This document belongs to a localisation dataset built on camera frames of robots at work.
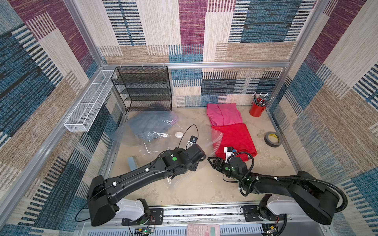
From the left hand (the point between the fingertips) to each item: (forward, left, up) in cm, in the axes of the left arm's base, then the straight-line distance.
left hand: (189, 156), depth 76 cm
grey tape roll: (+16, -53, -15) cm, 57 cm away
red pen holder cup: (+44, -51, -12) cm, 68 cm away
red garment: (+22, -32, -14) cm, 41 cm away
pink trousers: (+39, -26, -10) cm, 48 cm away
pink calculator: (-29, -6, -15) cm, 34 cm away
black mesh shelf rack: (+55, +33, +2) cm, 64 cm away
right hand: (+2, -12, -11) cm, 16 cm away
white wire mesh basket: (+13, +50, +17) cm, 55 cm away
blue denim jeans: (+29, +26, -9) cm, 40 cm away
